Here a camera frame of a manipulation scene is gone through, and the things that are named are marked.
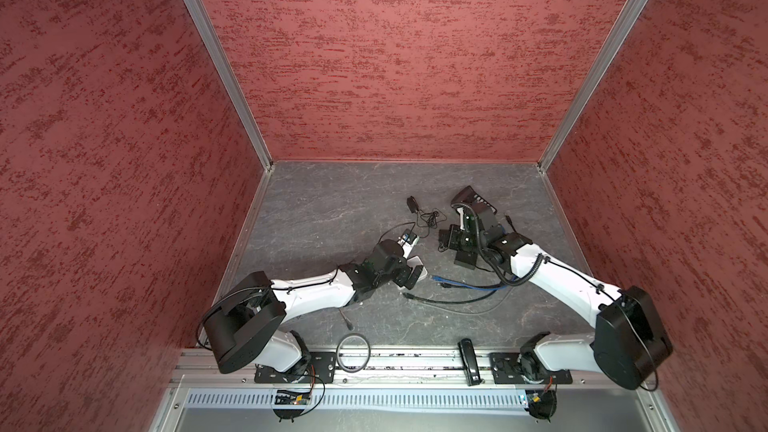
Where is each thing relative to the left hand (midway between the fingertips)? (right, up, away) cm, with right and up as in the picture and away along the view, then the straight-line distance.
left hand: (408, 262), depth 86 cm
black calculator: (+24, +19, +23) cm, 38 cm away
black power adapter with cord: (+8, +11, +18) cm, 23 cm away
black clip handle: (+15, -21, -13) cm, 29 cm away
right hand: (+10, +6, 0) cm, 12 cm away
